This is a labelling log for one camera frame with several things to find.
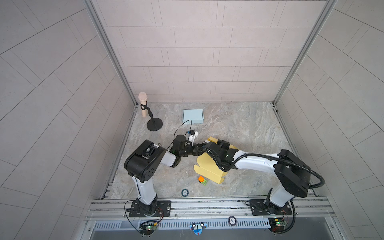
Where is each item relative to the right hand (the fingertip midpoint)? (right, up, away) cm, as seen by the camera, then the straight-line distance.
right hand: (222, 142), depth 88 cm
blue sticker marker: (-14, -34, -22) cm, 43 cm away
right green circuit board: (+22, -34, -20) cm, 46 cm away
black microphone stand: (-45, +10, +15) cm, 48 cm away
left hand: (-8, -3, 0) cm, 9 cm away
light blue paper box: (-15, +15, +20) cm, 29 cm away
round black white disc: (+2, -33, -20) cm, 38 cm away
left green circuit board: (-36, -33, -23) cm, 54 cm away
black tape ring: (-22, -24, -12) cm, 35 cm away
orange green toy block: (-12, -18, -10) cm, 24 cm away
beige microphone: (-46, +26, -4) cm, 53 cm away
